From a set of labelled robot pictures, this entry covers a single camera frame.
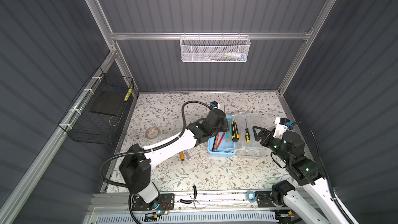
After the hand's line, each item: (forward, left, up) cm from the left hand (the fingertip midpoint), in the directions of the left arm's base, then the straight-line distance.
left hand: (227, 120), depth 78 cm
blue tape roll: (-31, -9, -22) cm, 39 cm away
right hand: (-8, -14, +2) cm, 16 cm away
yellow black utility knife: (+1, -6, -13) cm, 14 cm away
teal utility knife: (-1, -3, -13) cm, 13 cm away
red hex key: (-1, +2, -21) cm, 21 cm away
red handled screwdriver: (-3, -12, -9) cm, 15 cm away
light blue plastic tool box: (-4, +1, -20) cm, 20 cm away
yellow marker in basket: (+15, +52, +6) cm, 54 cm away
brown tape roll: (+8, +45, -22) cm, 51 cm away
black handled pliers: (-31, +19, -22) cm, 42 cm away
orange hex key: (0, +4, -21) cm, 21 cm away
